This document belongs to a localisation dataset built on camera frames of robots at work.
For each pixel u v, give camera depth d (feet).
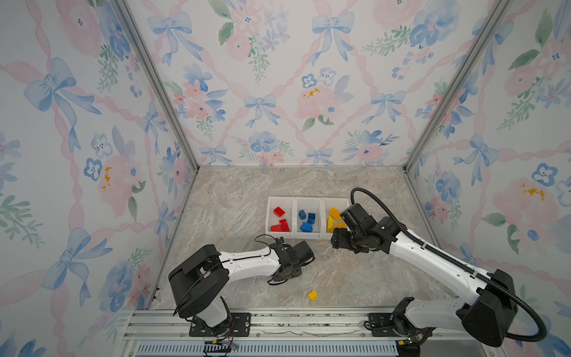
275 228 3.26
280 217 3.28
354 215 1.99
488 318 1.26
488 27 2.36
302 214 3.24
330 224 3.11
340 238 2.34
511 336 1.41
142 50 2.52
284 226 3.13
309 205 3.38
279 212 3.30
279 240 2.62
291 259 2.06
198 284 1.40
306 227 3.12
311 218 3.19
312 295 2.62
